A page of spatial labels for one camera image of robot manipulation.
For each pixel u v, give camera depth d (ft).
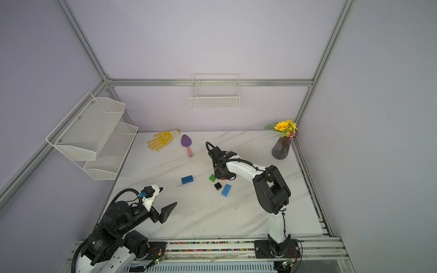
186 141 3.77
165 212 1.98
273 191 1.66
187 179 3.13
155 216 1.95
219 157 2.45
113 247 1.63
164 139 3.86
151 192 1.86
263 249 2.40
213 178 3.14
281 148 3.31
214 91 3.09
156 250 2.40
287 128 2.89
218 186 3.04
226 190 3.02
